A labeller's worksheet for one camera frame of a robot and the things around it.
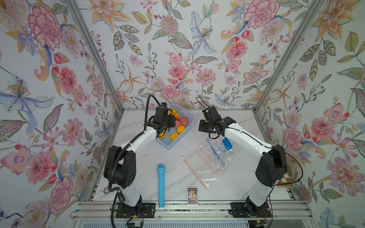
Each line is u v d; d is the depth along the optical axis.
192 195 0.78
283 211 0.77
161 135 0.78
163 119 0.72
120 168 0.46
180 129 1.02
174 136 0.98
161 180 0.82
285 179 0.58
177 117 1.10
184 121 1.07
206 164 0.93
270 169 0.46
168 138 1.01
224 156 0.92
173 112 1.14
